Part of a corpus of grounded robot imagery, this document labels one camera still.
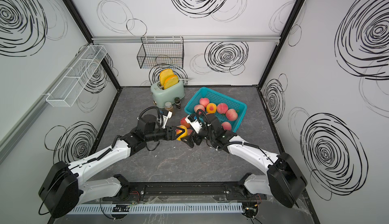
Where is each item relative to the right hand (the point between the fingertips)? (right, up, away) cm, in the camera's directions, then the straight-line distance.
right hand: (186, 133), depth 78 cm
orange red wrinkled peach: (-3, +3, +18) cm, 18 cm away
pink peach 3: (+22, +12, +21) cm, 33 cm away
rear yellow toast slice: (-16, +34, +21) cm, 43 cm away
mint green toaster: (-19, +20, +22) cm, 35 cm away
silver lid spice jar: (-13, +13, +18) cm, 26 cm away
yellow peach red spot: (-4, +2, -4) cm, 6 cm away
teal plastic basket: (+19, +19, +27) cm, 38 cm away
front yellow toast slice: (-12, +29, +19) cm, 37 cm away
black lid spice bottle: (-8, +15, +23) cm, 29 cm away
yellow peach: (+15, +12, +21) cm, 29 cm away
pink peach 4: (+28, +8, +19) cm, 34 cm away
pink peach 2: (+6, +12, +22) cm, 26 cm away
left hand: (-3, +1, -1) cm, 3 cm away
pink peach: (+10, +16, +27) cm, 33 cm away
